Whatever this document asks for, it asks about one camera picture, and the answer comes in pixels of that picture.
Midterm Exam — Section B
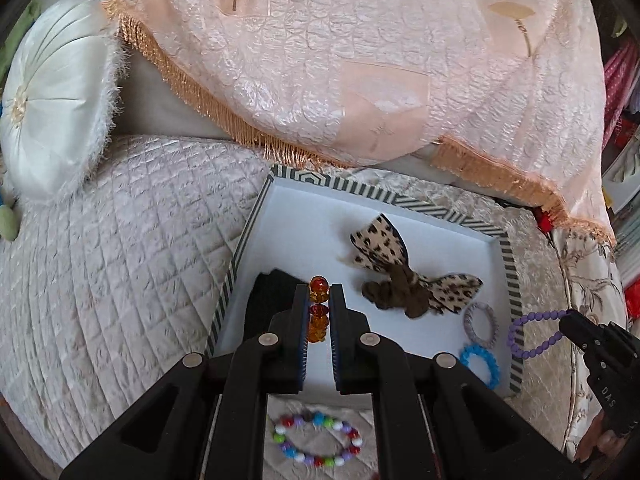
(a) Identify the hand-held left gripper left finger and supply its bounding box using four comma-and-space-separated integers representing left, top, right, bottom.
60, 283, 309, 480

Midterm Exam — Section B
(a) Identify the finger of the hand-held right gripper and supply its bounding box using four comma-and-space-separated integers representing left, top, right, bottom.
557, 310, 607, 357

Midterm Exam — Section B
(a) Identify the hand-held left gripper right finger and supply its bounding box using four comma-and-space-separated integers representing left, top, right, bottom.
327, 283, 584, 480

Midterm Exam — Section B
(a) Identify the amber red bead bracelet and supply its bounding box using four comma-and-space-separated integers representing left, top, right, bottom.
308, 275, 330, 346

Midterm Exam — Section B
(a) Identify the purple bead bracelet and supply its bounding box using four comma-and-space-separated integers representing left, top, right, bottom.
507, 309, 572, 361

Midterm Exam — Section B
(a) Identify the leopard print bow scrunchie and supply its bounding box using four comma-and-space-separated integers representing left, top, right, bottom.
338, 213, 484, 320

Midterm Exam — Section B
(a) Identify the striped rim white tray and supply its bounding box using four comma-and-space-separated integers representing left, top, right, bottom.
206, 164, 527, 400

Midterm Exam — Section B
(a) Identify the grey spiral hair tie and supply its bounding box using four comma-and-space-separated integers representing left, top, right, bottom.
463, 302, 500, 347

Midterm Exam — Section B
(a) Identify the blue bead bracelet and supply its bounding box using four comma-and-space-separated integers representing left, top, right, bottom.
459, 344, 501, 390

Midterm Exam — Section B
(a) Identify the person's right hand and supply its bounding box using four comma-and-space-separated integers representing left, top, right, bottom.
574, 408, 640, 467

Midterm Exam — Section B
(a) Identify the floral beige bedsheet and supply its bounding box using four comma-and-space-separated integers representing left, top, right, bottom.
547, 225, 632, 461

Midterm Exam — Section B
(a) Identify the quilted beige bedspread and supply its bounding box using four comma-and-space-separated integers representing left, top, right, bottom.
0, 132, 576, 480

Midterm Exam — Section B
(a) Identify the pink cloth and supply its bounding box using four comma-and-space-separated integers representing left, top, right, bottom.
602, 40, 640, 148

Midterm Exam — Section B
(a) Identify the peach fringed blanket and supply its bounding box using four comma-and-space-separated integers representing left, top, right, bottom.
102, 0, 617, 246

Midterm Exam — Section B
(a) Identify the green and blue plush toy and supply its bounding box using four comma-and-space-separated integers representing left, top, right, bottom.
0, 0, 43, 242

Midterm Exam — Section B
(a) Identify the white round satin cushion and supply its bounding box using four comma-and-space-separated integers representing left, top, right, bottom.
0, 0, 132, 206

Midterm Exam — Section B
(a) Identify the multicolour bead bracelet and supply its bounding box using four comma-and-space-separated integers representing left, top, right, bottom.
271, 411, 365, 469

